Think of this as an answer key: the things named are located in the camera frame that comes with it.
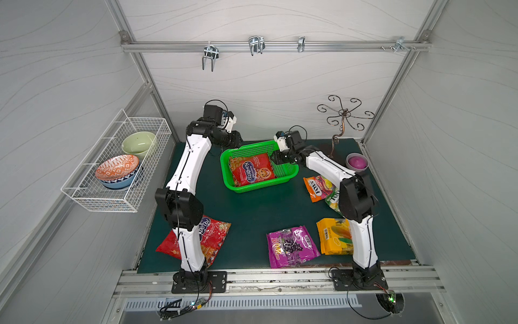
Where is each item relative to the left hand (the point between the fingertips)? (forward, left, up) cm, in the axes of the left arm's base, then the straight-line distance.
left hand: (239, 142), depth 83 cm
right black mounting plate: (-45, -41, -26) cm, 67 cm away
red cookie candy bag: (+2, -3, -21) cm, 22 cm away
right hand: (+5, -15, -13) cm, 20 cm away
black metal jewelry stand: (+15, -47, +4) cm, 49 cm away
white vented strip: (-54, +28, -28) cm, 67 cm away
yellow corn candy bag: (-31, -39, -21) cm, 54 cm away
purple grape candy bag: (-35, -21, -22) cm, 47 cm away
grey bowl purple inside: (+7, -59, -21) cm, 63 cm away
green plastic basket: (+3, +10, -21) cm, 23 cm away
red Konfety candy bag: (-29, +11, -25) cm, 40 cm away
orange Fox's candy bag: (-6, -37, -25) cm, 46 cm away
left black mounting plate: (-47, +7, -26) cm, 54 cm away
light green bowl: (-9, +36, +7) cm, 38 cm away
